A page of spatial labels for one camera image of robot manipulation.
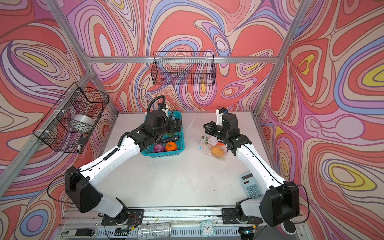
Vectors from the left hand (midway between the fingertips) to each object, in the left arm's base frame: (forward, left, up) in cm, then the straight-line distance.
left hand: (176, 120), depth 78 cm
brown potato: (-5, -25, -24) cm, 34 cm away
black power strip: (-46, +43, -28) cm, 69 cm away
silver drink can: (-47, +8, -22) cm, 52 cm away
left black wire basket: (-7, +49, +6) cm, 50 cm away
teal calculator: (-26, -42, -26) cm, 56 cm away
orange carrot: (0, -27, -23) cm, 35 cm away
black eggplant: (+4, +6, -23) cm, 25 cm away
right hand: (-3, -15, -3) cm, 16 cm away
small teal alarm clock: (-45, -16, -26) cm, 54 cm away
